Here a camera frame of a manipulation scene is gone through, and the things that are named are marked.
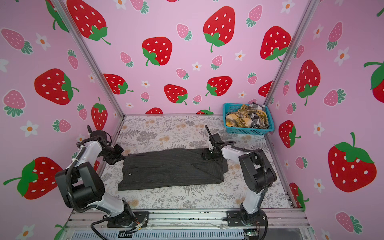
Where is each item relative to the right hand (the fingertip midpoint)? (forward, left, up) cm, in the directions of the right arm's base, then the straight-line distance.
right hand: (204, 155), depth 96 cm
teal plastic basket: (+43, -17, +5) cm, 47 cm away
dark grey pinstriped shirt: (-11, +21, 0) cm, 23 cm away
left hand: (-10, +48, +8) cm, 49 cm away
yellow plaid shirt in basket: (+28, -25, +9) cm, 39 cm away
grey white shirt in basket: (+29, -33, +10) cm, 45 cm away
